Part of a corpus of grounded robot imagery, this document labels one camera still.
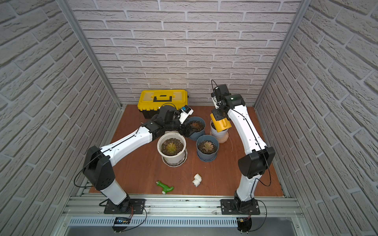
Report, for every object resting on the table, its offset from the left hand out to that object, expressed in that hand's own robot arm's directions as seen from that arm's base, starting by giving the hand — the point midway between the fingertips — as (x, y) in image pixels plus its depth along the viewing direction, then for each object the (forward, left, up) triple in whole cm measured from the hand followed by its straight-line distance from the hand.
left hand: (189, 119), depth 81 cm
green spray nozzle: (-31, +13, -23) cm, 41 cm away
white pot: (-1, -22, -17) cm, 27 cm away
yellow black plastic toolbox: (+22, +28, -8) cm, 36 cm away
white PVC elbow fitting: (-27, -5, -22) cm, 35 cm away
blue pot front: (-10, -11, -14) cm, 20 cm away
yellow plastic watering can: (-2, -18, -2) cm, 19 cm away
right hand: (+2, -20, +3) cm, 20 cm away
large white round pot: (-9, +10, -13) cm, 19 cm away
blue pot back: (+6, -6, -14) cm, 16 cm away
